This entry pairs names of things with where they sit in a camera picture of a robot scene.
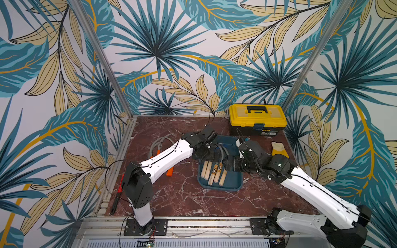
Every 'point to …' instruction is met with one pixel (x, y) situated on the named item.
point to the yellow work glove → (278, 148)
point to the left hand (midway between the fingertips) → (210, 159)
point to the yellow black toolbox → (256, 120)
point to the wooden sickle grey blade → (203, 169)
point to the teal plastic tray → (233, 180)
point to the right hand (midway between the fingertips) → (229, 162)
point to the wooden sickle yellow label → (211, 179)
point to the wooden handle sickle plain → (224, 172)
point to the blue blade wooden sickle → (208, 170)
